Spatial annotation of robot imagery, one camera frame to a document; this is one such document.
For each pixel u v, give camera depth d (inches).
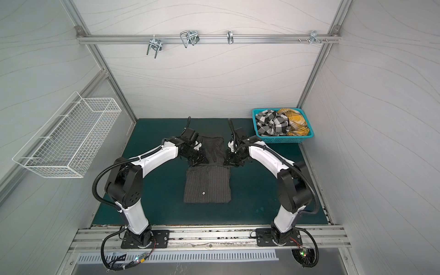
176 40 32.4
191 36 30.1
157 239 28.9
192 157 30.3
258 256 27.7
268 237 28.9
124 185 18.8
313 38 30.1
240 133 28.4
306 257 28.3
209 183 34.2
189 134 29.5
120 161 19.1
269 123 42.6
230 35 28.4
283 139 41.8
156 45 31.5
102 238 29.6
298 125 41.0
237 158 29.6
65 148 26.4
